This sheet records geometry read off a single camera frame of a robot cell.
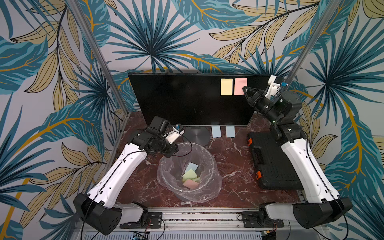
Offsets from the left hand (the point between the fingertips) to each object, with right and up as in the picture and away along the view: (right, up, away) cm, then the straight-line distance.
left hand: (171, 149), depth 73 cm
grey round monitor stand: (+15, +5, +33) cm, 37 cm away
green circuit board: (-16, -42, -2) cm, 45 cm away
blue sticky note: (+24, +8, +17) cm, 31 cm away
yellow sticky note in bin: (+12, -15, +1) cm, 20 cm away
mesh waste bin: (0, -10, -3) cm, 10 cm away
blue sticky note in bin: (+10, -10, +5) cm, 15 cm away
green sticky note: (+9, -15, +7) cm, 19 cm away
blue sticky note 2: (+33, +8, +17) cm, 38 cm away
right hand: (+31, +27, -12) cm, 43 cm away
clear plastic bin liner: (+10, -15, +7) cm, 19 cm away
